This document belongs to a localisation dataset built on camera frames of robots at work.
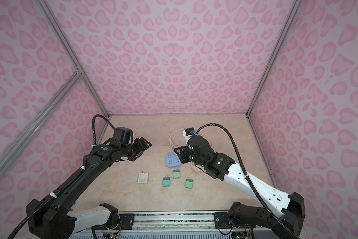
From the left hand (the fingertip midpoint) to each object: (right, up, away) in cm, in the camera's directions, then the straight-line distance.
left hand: (152, 146), depth 76 cm
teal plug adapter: (+6, -21, +9) cm, 24 cm away
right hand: (+12, 0, -7) cm, 14 cm away
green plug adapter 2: (+19, -22, +8) cm, 30 cm away
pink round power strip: (+22, -7, -15) cm, 27 cm away
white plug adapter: (-7, -19, +9) cm, 23 cm away
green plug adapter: (+12, -18, +12) cm, 24 cm away
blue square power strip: (+9, -11, +16) cm, 22 cm away
